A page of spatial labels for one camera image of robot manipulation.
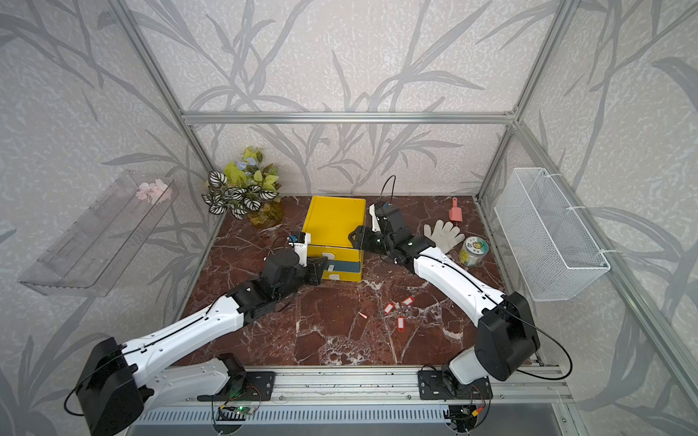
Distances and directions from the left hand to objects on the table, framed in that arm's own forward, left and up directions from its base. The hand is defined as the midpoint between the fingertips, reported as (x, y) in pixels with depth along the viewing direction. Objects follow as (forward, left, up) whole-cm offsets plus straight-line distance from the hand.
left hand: (326, 260), depth 78 cm
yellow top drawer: (+2, -2, +1) cm, 3 cm away
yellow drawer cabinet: (+12, 0, +4) cm, 12 cm away
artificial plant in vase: (+24, +28, +6) cm, 37 cm away
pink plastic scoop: (+33, -50, -16) cm, 62 cm away
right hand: (+7, -8, +3) cm, 11 cm away
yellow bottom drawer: (+3, -2, -14) cm, 14 cm away
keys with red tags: (-7, -23, -19) cm, 31 cm away
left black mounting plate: (-29, +20, -15) cm, 39 cm away
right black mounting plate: (-29, -32, -16) cm, 46 cm away
